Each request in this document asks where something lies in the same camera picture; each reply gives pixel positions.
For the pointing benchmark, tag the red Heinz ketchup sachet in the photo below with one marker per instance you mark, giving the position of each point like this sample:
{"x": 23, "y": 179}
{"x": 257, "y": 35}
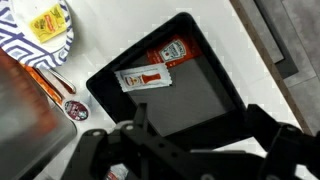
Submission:
{"x": 173, "y": 50}

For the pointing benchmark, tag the loose coffee pod maroon lid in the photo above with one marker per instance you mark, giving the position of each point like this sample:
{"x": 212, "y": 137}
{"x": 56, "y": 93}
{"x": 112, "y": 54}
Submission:
{"x": 76, "y": 110}

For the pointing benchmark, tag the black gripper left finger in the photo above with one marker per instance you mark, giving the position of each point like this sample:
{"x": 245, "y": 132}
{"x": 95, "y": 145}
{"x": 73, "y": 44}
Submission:
{"x": 110, "y": 150}

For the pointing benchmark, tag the yellow mustard sachet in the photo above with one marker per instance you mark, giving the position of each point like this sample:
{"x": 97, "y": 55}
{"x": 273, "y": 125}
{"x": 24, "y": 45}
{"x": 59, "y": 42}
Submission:
{"x": 48, "y": 23}

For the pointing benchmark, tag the small red white sachet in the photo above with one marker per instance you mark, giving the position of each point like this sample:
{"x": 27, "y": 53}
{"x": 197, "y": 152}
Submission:
{"x": 116, "y": 172}

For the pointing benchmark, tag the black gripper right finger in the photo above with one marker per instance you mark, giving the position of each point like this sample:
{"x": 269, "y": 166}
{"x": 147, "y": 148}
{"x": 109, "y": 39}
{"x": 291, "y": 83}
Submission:
{"x": 293, "y": 153}

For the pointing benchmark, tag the blue patterned paper plate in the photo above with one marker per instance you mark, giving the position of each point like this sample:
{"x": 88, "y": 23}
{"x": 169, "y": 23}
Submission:
{"x": 23, "y": 46}

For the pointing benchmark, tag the white sachet with red bottle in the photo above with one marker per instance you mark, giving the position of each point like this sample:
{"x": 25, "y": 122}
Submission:
{"x": 143, "y": 78}

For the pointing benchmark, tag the black plastic tray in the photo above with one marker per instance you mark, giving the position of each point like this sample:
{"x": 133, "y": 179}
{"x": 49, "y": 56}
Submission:
{"x": 186, "y": 96}

